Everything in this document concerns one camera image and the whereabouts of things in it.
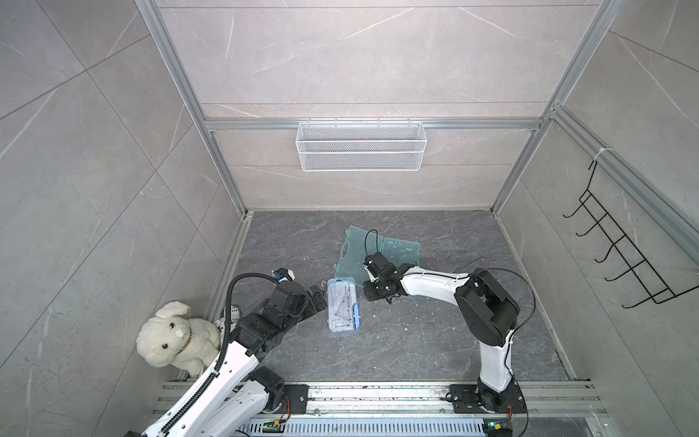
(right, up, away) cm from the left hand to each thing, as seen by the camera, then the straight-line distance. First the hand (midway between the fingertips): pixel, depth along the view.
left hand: (316, 293), depth 77 cm
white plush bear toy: (-36, -9, -9) cm, 38 cm away
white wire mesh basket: (+11, +50, +24) cm, 57 cm away
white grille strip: (+15, -34, -7) cm, 38 cm away
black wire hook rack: (+78, +5, -18) cm, 80 cm away
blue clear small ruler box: (+8, -10, +11) cm, 17 cm away
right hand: (+16, -3, +18) cm, 24 cm away
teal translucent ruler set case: (+12, +13, +31) cm, 36 cm away
